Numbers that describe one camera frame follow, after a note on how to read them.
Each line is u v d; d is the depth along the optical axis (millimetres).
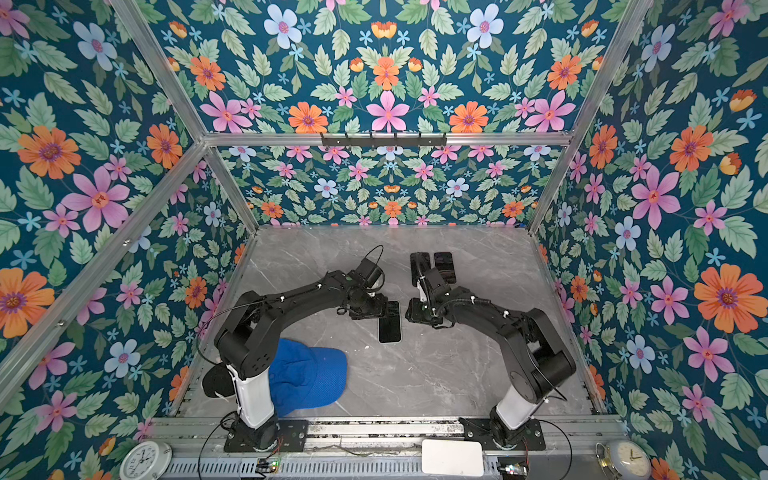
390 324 983
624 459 671
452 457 669
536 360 454
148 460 676
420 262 1073
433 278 726
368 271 764
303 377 802
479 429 734
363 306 796
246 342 492
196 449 727
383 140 907
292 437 736
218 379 751
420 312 802
